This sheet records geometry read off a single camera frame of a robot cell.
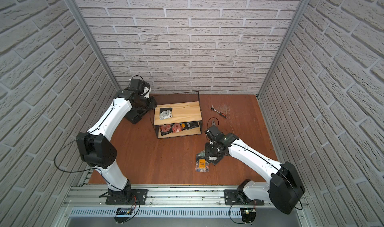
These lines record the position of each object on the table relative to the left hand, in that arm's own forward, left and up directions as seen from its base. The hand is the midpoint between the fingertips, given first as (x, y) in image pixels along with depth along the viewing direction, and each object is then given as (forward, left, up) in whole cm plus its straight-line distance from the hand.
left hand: (157, 102), depth 86 cm
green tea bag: (-24, -27, -21) cm, 42 cm away
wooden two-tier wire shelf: (-7, -14, -5) cm, 17 cm away
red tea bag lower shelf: (-6, -3, -19) cm, 20 cm away
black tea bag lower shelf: (-3, -18, -19) cm, 27 cm away
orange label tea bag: (-30, -27, -21) cm, 46 cm away
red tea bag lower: (-6, -10, -19) cm, 22 cm away
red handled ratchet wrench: (+12, -37, -19) cm, 43 cm away
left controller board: (-51, +13, -25) cm, 58 cm away
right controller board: (-54, -48, -21) cm, 75 cm away
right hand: (-26, -31, -14) cm, 42 cm away
